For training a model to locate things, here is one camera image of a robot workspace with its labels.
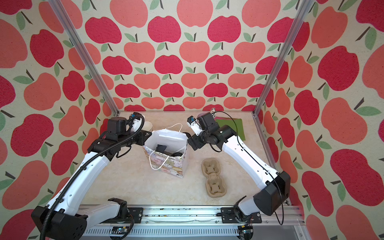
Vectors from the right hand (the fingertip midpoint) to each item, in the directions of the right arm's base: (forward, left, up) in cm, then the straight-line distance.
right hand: (199, 136), depth 78 cm
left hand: (-3, +23, +3) cm, 24 cm away
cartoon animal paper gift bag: (-4, +18, -10) cm, 21 cm away
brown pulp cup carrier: (-18, -11, -22) cm, 30 cm away
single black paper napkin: (-4, +22, -9) cm, 24 cm away
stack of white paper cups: (+10, +33, -8) cm, 36 cm away
